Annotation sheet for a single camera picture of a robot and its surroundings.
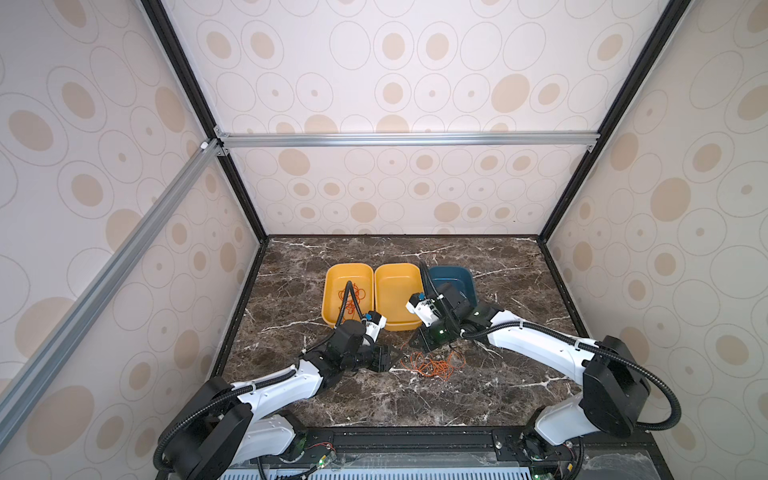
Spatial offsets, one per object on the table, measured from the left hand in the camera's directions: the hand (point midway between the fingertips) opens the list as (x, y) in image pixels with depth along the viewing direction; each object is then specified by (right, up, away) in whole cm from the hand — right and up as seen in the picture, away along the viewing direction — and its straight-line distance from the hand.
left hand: (404, 353), depth 80 cm
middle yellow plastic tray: (-2, +17, +22) cm, 28 cm away
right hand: (+2, +2, +1) cm, 3 cm away
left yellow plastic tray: (-23, +20, +26) cm, 39 cm away
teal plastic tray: (+21, +19, +23) cm, 37 cm away
